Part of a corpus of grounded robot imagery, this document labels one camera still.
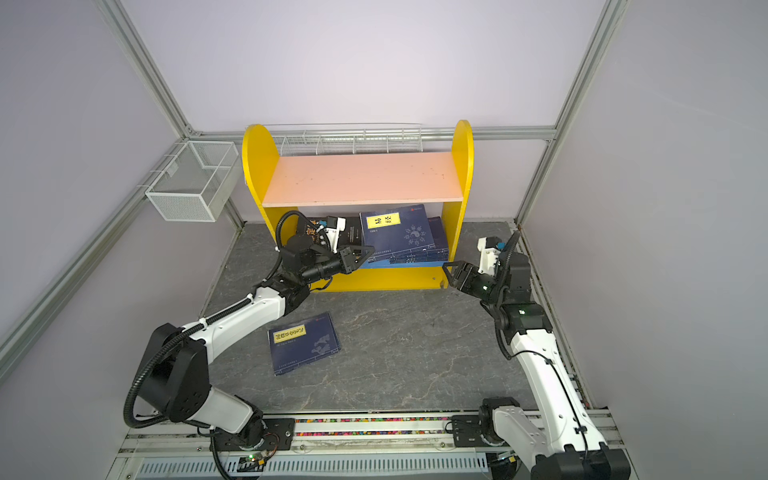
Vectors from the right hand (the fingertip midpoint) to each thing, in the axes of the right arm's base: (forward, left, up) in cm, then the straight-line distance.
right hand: (451, 270), depth 75 cm
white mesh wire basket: (+35, +80, +2) cm, 87 cm away
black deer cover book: (+19, +42, -6) cm, 47 cm away
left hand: (+4, +20, +2) cm, 20 cm away
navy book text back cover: (+10, +14, +4) cm, 18 cm away
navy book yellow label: (+10, +14, +4) cm, 18 cm away
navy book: (-10, +42, -23) cm, 49 cm away
